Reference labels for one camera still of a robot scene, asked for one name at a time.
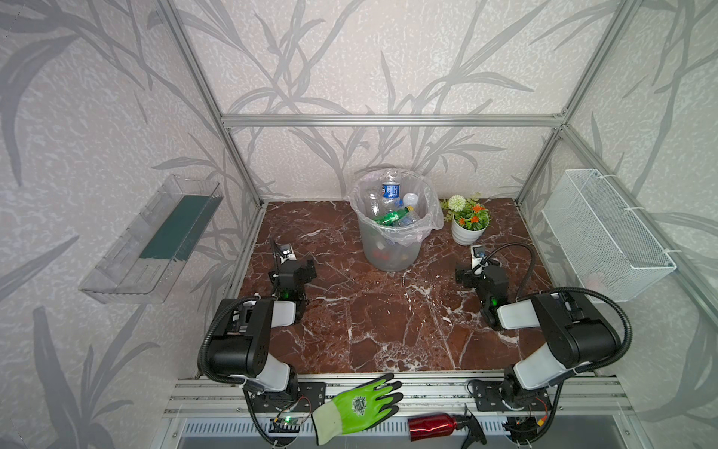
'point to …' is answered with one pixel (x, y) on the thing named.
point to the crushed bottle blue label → (391, 195)
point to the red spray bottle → (443, 425)
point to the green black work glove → (357, 410)
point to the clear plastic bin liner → (400, 205)
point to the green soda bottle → (390, 217)
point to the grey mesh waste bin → (380, 254)
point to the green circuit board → (285, 425)
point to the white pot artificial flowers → (469, 220)
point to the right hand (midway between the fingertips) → (474, 252)
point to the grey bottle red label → (409, 199)
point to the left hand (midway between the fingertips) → (296, 251)
